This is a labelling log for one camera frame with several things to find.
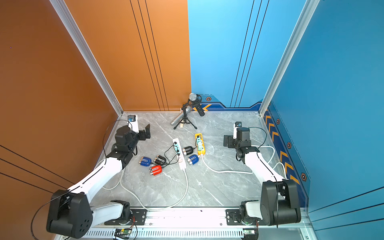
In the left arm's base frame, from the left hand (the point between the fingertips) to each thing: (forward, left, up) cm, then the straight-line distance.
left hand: (141, 122), depth 83 cm
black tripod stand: (+16, -23, -16) cm, 32 cm away
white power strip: (-15, -22, -21) cm, 34 cm away
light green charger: (-4, -33, -15) cm, 37 cm away
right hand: (-2, -53, -10) cm, 54 cm away
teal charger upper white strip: (-6, -19, -14) cm, 25 cm away
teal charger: (-1, -32, -15) cm, 36 cm away
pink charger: (-14, -22, -17) cm, 31 cm away
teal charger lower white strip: (-9, -20, -15) cm, 27 cm away
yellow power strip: (-7, -35, -20) cm, 41 cm away
